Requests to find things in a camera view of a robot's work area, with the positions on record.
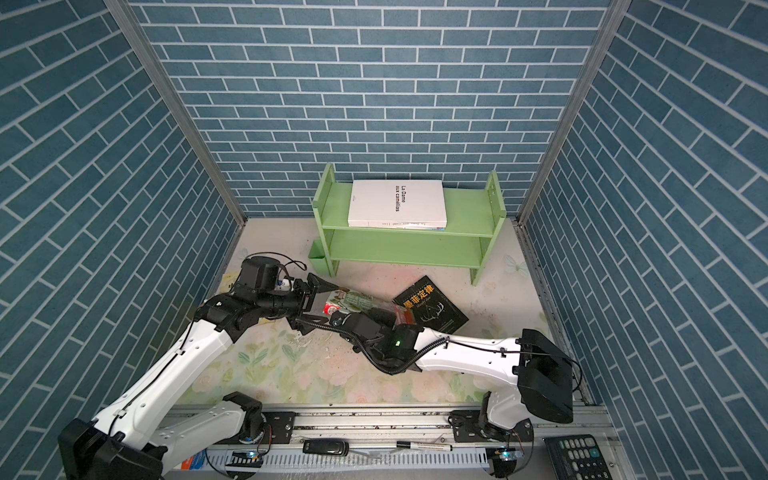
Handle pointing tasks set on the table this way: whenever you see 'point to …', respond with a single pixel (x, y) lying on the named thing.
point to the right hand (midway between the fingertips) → (369, 310)
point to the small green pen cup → (316, 256)
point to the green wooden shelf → (473, 217)
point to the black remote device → (333, 447)
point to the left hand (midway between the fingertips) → (335, 300)
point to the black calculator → (578, 457)
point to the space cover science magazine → (442, 228)
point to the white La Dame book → (398, 203)
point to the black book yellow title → (431, 308)
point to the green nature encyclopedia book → (345, 301)
